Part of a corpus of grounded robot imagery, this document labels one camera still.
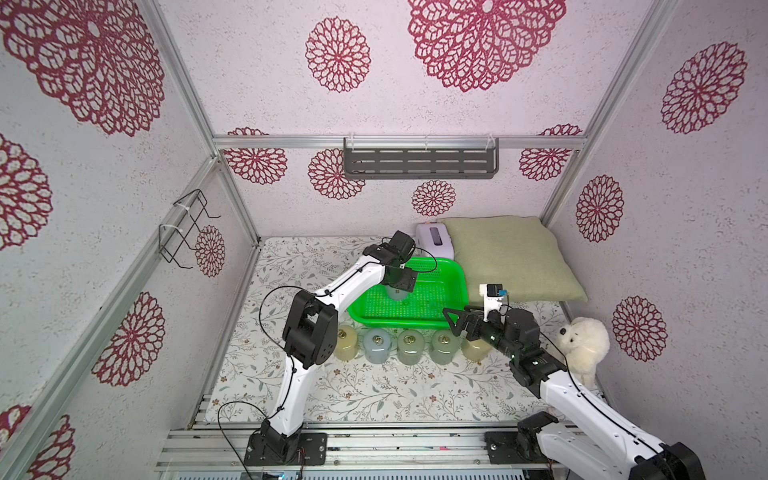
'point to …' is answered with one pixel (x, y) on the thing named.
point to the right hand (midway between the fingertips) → (453, 307)
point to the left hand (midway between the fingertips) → (398, 280)
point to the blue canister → (397, 294)
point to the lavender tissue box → (433, 240)
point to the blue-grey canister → (377, 342)
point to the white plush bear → (585, 342)
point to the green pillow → (518, 252)
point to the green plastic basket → (442, 283)
